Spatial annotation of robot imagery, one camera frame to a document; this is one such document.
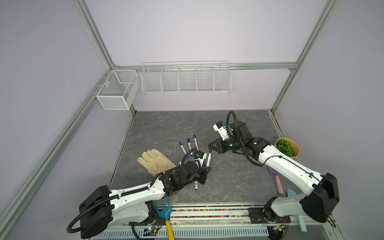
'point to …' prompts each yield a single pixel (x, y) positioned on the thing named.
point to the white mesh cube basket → (119, 92)
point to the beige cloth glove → (155, 162)
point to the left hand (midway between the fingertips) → (209, 170)
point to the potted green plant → (288, 146)
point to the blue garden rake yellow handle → (165, 213)
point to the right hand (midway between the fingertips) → (209, 146)
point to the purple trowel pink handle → (279, 184)
